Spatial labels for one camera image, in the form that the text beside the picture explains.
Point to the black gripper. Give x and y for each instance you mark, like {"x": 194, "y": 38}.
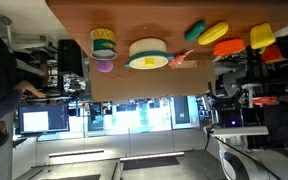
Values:
{"x": 228, "y": 113}

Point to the orange toy pan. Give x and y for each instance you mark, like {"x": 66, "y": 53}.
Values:
{"x": 229, "y": 46}

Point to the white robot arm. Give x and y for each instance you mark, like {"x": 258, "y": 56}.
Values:
{"x": 260, "y": 156}

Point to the bystander hand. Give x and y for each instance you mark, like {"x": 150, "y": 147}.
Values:
{"x": 32, "y": 90}

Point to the red flat box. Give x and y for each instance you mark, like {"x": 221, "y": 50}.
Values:
{"x": 265, "y": 100}

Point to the small green toy piece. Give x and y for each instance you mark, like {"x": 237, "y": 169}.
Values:
{"x": 262, "y": 50}

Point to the pink bunny plush toy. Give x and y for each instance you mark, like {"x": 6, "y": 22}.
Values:
{"x": 179, "y": 59}

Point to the yellow oblong toy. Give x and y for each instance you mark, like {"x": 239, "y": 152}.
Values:
{"x": 213, "y": 33}

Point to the teal oblong toy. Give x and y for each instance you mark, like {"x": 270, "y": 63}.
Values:
{"x": 194, "y": 31}

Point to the yellow square block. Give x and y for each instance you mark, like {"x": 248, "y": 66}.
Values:
{"x": 149, "y": 61}

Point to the cream pot with green rim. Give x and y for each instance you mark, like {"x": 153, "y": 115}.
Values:
{"x": 147, "y": 46}

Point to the long ceiling light strip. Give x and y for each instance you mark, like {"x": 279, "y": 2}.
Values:
{"x": 151, "y": 156}
{"x": 76, "y": 152}

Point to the purple round bowl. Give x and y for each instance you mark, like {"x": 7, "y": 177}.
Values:
{"x": 103, "y": 66}

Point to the yellow green patterned cup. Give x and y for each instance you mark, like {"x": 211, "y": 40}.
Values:
{"x": 102, "y": 42}

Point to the black computer tower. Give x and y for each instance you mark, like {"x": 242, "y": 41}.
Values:
{"x": 70, "y": 56}

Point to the computer monitor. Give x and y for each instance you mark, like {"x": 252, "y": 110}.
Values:
{"x": 44, "y": 119}

